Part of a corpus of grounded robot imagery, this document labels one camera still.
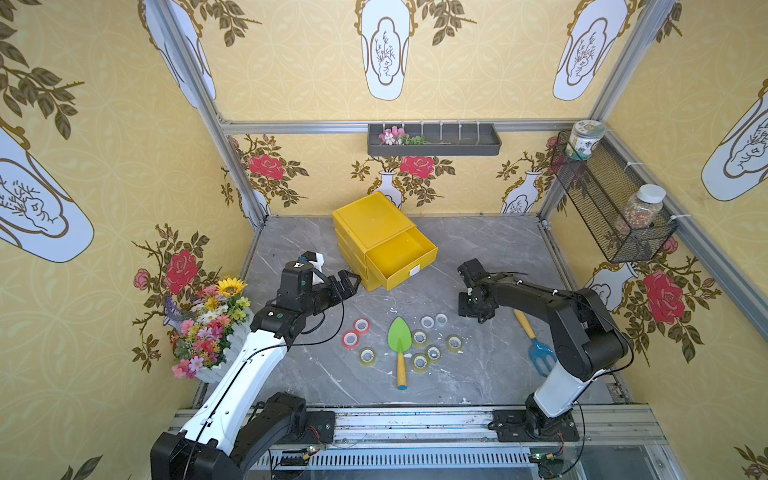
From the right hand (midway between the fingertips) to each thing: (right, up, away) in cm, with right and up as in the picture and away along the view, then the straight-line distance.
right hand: (471, 307), depth 96 cm
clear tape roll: (-15, -4, -4) cm, 16 cm away
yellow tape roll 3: (-7, -9, -9) cm, 15 cm away
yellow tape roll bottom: (-18, -13, -13) cm, 26 cm away
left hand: (-40, +10, -17) cm, 44 cm away
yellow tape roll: (-33, -12, -11) cm, 37 cm away
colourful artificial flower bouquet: (-73, 0, -22) cm, 76 cm away
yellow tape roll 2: (-17, -8, -8) cm, 21 cm away
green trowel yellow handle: (-23, -8, -8) cm, 26 cm away
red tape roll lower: (-38, -8, -8) cm, 40 cm away
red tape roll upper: (-35, -5, -4) cm, 36 cm away
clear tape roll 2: (-10, -3, -4) cm, 12 cm away
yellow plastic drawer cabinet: (-30, +21, -11) cm, 38 cm away
